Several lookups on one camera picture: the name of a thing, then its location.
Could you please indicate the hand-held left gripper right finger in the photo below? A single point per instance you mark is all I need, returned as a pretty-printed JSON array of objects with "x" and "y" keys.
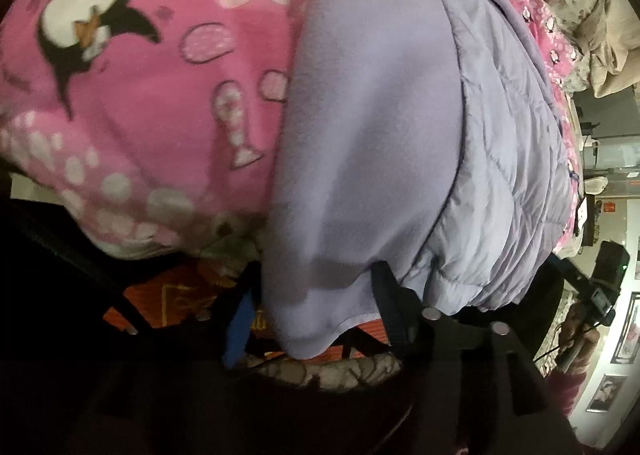
[{"x": 395, "y": 305}]

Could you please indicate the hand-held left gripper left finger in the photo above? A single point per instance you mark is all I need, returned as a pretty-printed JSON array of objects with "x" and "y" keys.
[{"x": 240, "y": 330}]

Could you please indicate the purple fleece jacket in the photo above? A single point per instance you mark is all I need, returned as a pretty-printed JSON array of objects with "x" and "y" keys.
[{"x": 375, "y": 135}]

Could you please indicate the person's right forearm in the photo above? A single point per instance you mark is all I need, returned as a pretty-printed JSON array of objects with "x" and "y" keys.
[{"x": 565, "y": 390}]

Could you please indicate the person's right hand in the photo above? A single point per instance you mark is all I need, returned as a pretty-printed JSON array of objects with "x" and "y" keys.
[{"x": 580, "y": 340}]

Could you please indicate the framed picture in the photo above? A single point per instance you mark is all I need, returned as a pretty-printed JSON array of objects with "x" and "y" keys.
[
  {"x": 607, "y": 392},
  {"x": 637, "y": 260},
  {"x": 627, "y": 330}
]

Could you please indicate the red sticker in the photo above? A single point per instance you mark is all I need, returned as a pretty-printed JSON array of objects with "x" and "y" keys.
[{"x": 608, "y": 207}]

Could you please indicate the orange patterned floor mat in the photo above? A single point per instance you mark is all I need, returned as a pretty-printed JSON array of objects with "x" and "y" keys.
[{"x": 170, "y": 300}]

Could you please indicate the white rounded container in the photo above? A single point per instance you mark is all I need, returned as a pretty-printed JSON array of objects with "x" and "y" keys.
[{"x": 595, "y": 183}]

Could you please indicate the grey cabinet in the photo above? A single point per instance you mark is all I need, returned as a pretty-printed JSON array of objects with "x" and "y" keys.
[{"x": 615, "y": 150}]

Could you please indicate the beige pillow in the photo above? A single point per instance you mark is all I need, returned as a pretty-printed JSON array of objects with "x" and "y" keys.
[{"x": 615, "y": 50}]

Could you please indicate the pink penguin print blanket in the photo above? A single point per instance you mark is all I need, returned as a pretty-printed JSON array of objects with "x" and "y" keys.
[{"x": 150, "y": 110}]

